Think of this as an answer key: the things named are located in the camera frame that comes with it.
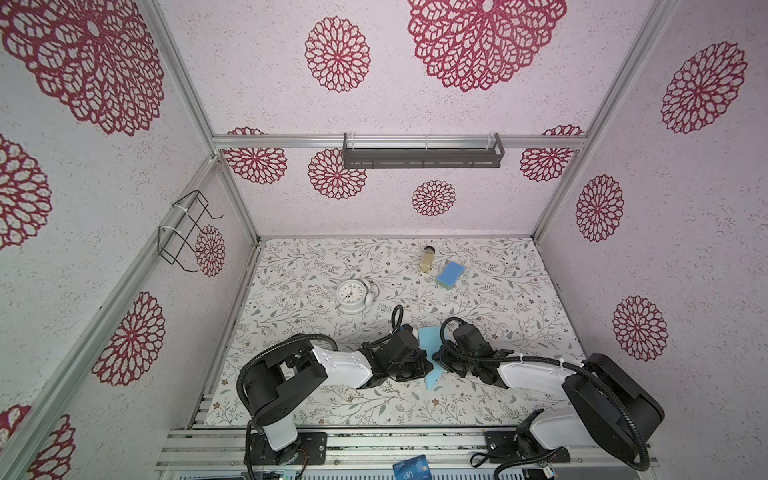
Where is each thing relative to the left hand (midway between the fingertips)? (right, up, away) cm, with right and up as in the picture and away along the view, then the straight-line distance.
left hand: (433, 370), depth 84 cm
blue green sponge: (+11, +26, +25) cm, 38 cm away
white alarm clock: (-24, +19, +15) cm, 34 cm away
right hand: (+1, +4, +5) cm, 7 cm away
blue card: (-6, -19, -13) cm, 24 cm away
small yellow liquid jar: (+2, +32, +27) cm, 42 cm away
